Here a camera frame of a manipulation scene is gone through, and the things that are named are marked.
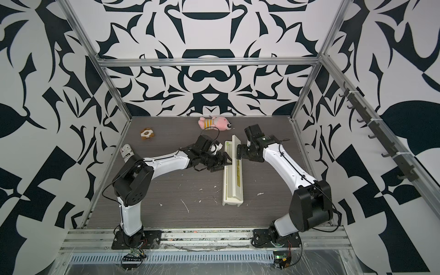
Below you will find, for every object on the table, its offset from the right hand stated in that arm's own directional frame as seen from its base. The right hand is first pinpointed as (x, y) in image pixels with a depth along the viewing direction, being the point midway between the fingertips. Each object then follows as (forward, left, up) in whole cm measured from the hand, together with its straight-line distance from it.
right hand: (245, 152), depth 86 cm
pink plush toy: (+26, +12, -7) cm, 30 cm away
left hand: (-3, +7, -4) cm, 9 cm away
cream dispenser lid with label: (-20, +6, 0) cm, 21 cm away
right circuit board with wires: (-42, -13, -15) cm, 46 cm away
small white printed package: (+7, +65, -10) cm, 66 cm away
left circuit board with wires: (-42, +49, -17) cm, 66 cm away
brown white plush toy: (+21, +58, -11) cm, 63 cm away
